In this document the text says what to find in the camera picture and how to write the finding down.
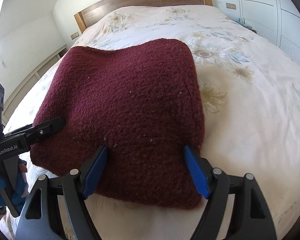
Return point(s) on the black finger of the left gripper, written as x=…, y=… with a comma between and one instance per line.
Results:
x=32, y=134

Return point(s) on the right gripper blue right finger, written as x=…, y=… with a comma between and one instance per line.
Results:
x=250, y=218

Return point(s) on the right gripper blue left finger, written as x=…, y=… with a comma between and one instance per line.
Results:
x=41, y=217

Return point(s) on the dark red knitted sweater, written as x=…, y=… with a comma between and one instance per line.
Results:
x=143, y=103

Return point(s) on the blue white gloved left hand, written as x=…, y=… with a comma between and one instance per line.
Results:
x=21, y=187

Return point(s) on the floral white bed duvet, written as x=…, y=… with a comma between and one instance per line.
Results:
x=251, y=100

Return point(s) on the right wooden nightstand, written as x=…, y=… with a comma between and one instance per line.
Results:
x=250, y=28

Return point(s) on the white louvered wardrobe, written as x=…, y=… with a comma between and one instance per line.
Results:
x=276, y=20

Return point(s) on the left wall switch plate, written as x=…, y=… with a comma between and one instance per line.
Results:
x=74, y=35

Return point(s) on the wall switch plate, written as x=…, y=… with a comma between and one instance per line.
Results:
x=231, y=6
x=74, y=35

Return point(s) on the right wall switch plate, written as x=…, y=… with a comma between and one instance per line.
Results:
x=231, y=6

